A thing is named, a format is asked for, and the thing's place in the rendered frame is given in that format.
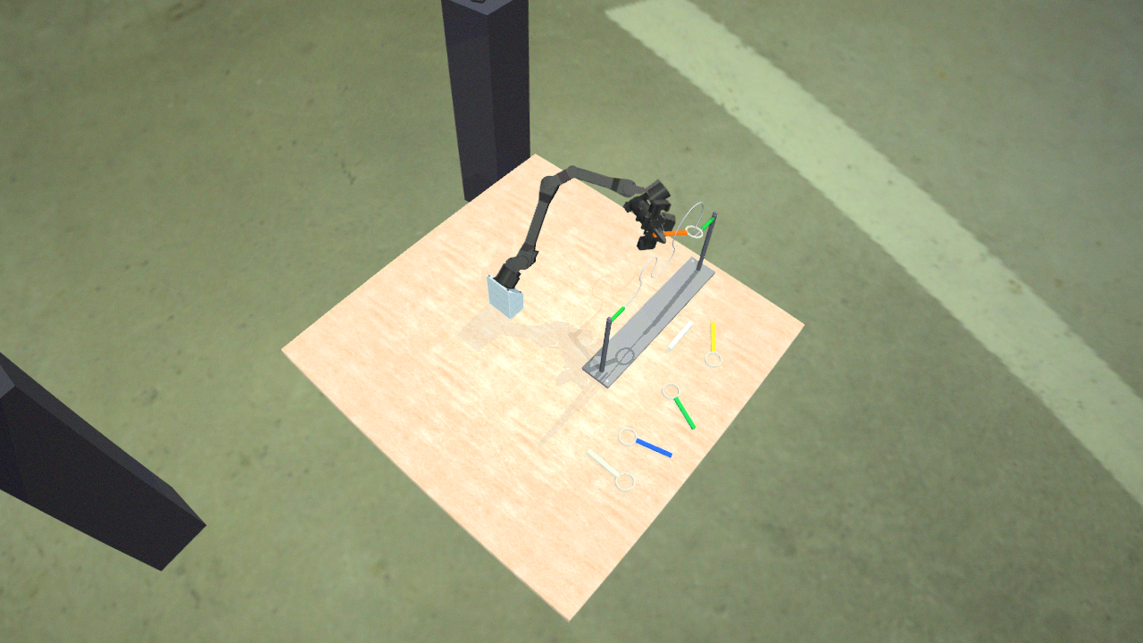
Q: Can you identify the white loop with orange handle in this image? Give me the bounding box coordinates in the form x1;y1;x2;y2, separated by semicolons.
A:
653;225;703;238

